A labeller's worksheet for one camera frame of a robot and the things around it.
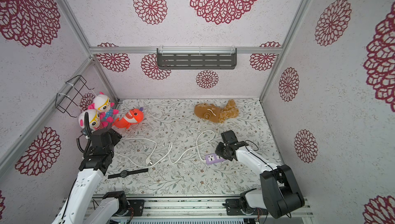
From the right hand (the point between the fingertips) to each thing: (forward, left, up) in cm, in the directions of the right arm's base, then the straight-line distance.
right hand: (217, 149), depth 89 cm
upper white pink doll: (+21, +70, +16) cm, 75 cm away
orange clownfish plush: (+19, +58, +5) cm, 61 cm away
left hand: (-2, +56, +16) cm, 58 cm away
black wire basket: (+13, +75, +32) cm, 83 cm away
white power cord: (-8, +39, -2) cm, 40 cm away
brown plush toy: (+23, +2, +5) cm, 24 cm away
